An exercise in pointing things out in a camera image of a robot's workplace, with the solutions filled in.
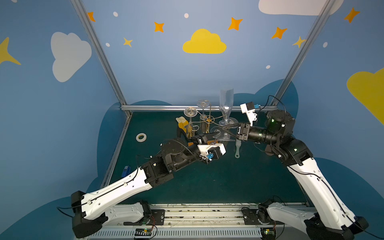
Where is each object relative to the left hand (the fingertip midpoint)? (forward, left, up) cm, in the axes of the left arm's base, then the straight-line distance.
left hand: (216, 132), depth 55 cm
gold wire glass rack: (+17, 0, -11) cm, 20 cm away
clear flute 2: (+20, +11, -9) cm, 24 cm away
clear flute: (+27, +4, -9) cm, 29 cm away
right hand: (+2, -3, 0) cm, 4 cm away
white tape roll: (+26, +45, -43) cm, 68 cm away
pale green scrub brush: (+21, -22, -40) cm, 50 cm away
